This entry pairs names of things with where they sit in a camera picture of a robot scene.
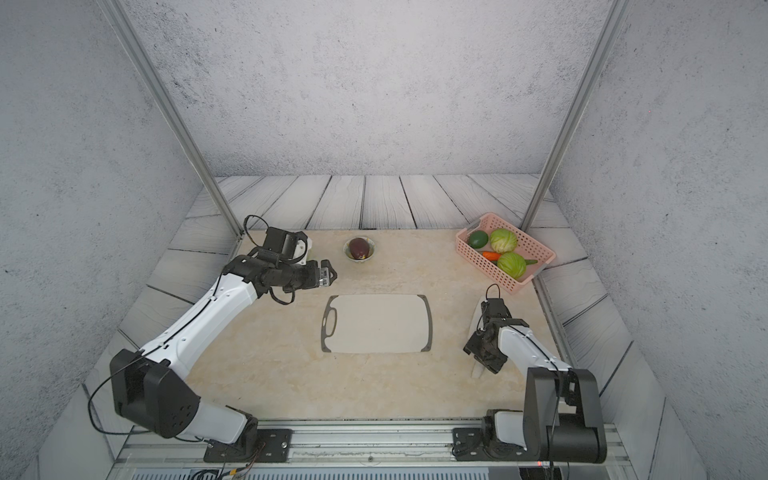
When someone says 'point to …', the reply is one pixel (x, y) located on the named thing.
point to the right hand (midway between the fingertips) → (480, 353)
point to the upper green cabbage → (503, 240)
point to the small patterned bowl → (348, 253)
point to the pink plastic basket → (535, 254)
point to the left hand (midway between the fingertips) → (329, 276)
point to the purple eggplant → (359, 248)
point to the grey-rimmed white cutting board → (377, 323)
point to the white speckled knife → (478, 367)
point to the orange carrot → (492, 256)
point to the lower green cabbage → (512, 264)
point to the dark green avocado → (478, 239)
